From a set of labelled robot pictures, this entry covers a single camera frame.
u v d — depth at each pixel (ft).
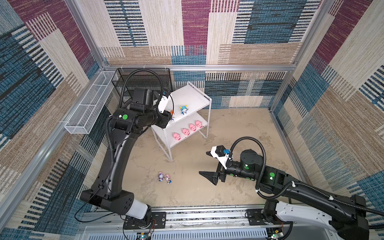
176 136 2.73
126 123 1.36
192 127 2.86
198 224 2.39
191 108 2.50
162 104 1.89
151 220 2.38
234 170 1.80
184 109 2.32
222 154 1.70
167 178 2.79
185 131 2.79
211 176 1.78
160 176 2.80
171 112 2.22
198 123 2.93
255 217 2.39
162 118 1.76
